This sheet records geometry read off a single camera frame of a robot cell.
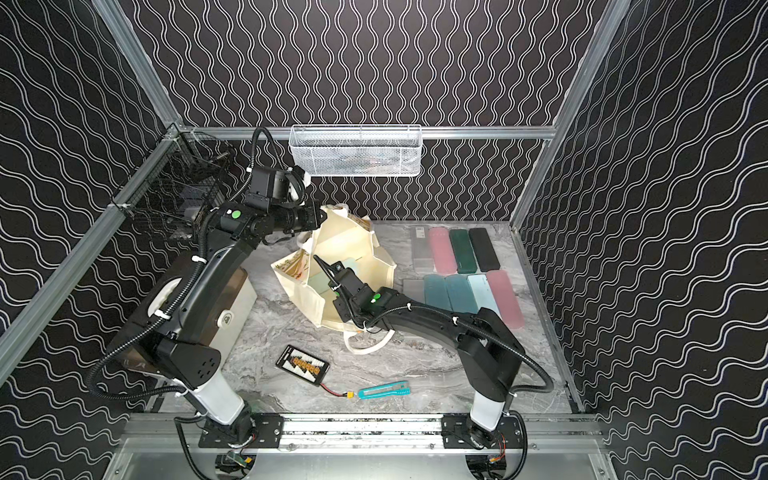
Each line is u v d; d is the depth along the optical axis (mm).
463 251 1111
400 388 815
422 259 1111
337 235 978
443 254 1133
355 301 632
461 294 979
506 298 997
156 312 428
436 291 976
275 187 556
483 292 981
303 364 835
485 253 1104
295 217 626
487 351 458
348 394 799
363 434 758
